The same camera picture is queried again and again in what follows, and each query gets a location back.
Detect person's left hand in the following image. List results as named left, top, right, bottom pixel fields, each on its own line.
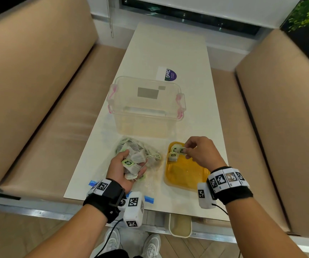
left=105, top=149, right=147, bottom=194

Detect beige bench seat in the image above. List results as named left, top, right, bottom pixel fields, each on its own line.
left=0, top=0, right=127, bottom=205
left=211, top=29, right=309, bottom=239

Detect marker cube on right wrist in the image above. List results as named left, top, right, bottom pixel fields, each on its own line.
left=197, top=182, right=217, bottom=210

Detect person's right white shoe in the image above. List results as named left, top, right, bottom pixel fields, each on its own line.
left=141, top=233, right=162, bottom=258

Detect grey rectangular label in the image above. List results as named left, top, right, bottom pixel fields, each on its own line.
left=137, top=87, right=160, bottom=100

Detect person's right hand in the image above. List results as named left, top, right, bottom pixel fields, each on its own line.
left=184, top=136, right=228, bottom=172

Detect black left wristband with markers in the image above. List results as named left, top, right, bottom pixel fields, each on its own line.
left=83, top=178, right=127, bottom=224

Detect white and purple sticker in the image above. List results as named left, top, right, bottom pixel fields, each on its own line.
left=156, top=66, right=178, bottom=82

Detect small white bin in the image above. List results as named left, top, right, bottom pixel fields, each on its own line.
left=168, top=213, right=192, bottom=238

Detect black right wristband with markers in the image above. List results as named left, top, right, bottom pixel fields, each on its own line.
left=206, top=166, right=254, bottom=206

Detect person's white shoe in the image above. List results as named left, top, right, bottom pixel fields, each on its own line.
left=102, top=228, right=122, bottom=258
left=141, top=233, right=162, bottom=258

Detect black camera cable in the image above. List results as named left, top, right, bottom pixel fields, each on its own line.
left=99, top=218, right=124, bottom=258
left=211, top=202, right=229, bottom=216

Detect white roller blind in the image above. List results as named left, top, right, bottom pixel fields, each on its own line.
left=122, top=0, right=303, bottom=29

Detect person's left white shoe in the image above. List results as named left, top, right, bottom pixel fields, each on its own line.
left=102, top=228, right=122, bottom=258

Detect black wristband with markers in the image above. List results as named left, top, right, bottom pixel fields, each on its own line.
left=206, top=166, right=254, bottom=206
left=83, top=178, right=127, bottom=224

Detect blind pull cord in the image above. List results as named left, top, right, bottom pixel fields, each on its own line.
left=106, top=0, right=115, bottom=38

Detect person's left forearm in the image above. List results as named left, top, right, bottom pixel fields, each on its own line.
left=24, top=203, right=109, bottom=258

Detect clear zip bag with tea bags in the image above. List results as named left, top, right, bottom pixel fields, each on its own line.
left=88, top=136, right=163, bottom=205

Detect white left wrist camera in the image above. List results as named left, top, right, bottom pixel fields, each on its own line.
left=118, top=191, right=145, bottom=229

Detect person's black trousers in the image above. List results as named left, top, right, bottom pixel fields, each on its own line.
left=94, top=248, right=163, bottom=258

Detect clear storage box pink latches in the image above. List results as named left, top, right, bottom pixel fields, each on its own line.
left=107, top=75, right=187, bottom=139

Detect yellow tray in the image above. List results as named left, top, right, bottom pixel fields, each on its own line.
left=164, top=141, right=211, bottom=192

